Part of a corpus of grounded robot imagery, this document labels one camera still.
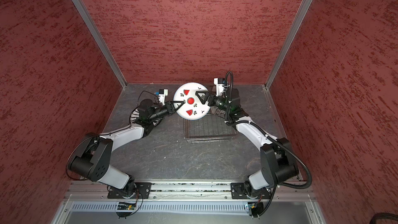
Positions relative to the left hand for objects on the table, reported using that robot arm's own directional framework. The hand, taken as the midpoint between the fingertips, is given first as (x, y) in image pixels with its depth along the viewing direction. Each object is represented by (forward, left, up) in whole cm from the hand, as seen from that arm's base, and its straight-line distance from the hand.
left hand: (184, 105), depth 81 cm
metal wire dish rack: (-3, -14, -20) cm, 25 cm away
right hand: (+2, -8, +5) cm, 10 cm away
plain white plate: (-2, -5, 0) cm, 5 cm away
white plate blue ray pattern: (+7, +36, -20) cm, 41 cm away
